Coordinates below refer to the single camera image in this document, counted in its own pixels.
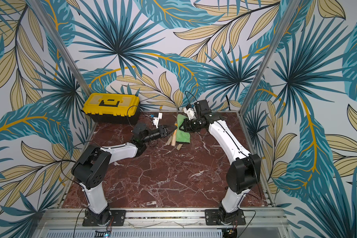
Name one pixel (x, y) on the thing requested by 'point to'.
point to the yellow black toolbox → (124, 108)
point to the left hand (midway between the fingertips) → (177, 129)
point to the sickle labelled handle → (169, 141)
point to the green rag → (182, 136)
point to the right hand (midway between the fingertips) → (181, 127)
